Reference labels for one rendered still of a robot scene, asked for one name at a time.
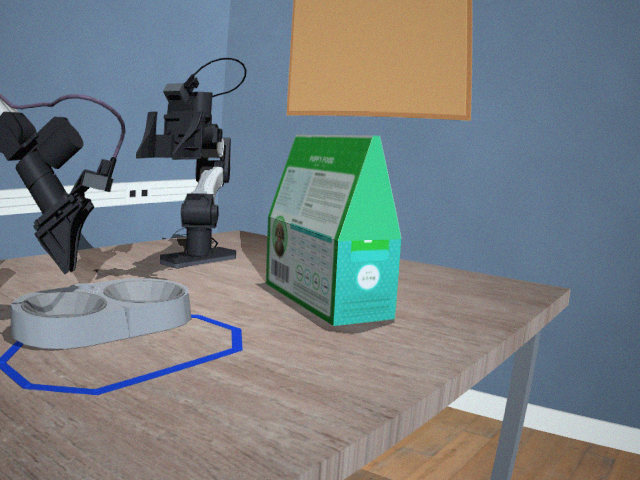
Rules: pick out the grey steel bowl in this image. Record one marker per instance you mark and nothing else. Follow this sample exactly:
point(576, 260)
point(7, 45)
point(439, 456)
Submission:
point(152, 291)
point(63, 304)

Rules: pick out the grey double pet bowl feeder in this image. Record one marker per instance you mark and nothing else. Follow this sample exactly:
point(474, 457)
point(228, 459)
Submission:
point(118, 320)

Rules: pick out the blue tape outline with red notch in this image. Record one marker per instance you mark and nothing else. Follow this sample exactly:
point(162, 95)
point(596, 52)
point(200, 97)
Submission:
point(20, 380)

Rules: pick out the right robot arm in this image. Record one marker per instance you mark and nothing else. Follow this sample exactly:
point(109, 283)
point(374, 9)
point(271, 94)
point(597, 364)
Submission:
point(57, 142)

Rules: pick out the green pet food box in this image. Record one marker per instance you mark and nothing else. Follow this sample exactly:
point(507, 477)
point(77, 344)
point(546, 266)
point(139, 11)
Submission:
point(333, 243)

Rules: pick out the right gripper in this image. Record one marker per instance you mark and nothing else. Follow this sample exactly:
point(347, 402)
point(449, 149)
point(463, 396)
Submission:
point(59, 239)

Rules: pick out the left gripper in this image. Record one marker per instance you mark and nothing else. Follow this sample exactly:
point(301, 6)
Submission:
point(191, 126)

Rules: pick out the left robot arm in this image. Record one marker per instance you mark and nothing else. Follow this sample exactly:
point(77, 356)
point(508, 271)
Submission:
point(199, 212)

